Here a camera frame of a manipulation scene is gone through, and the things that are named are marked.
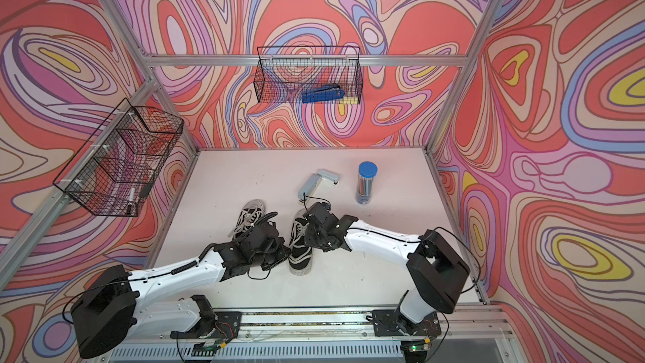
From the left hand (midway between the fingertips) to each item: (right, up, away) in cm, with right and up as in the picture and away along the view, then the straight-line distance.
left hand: (297, 253), depth 81 cm
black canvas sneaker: (-19, +11, +11) cm, 25 cm away
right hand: (+4, +2, +2) cm, 5 cm away
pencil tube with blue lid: (+24, +27, +5) cm, 36 cm away
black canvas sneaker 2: (+1, -1, -2) cm, 2 cm away
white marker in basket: (-48, +19, -9) cm, 52 cm away
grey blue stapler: (+3, +22, +24) cm, 32 cm away
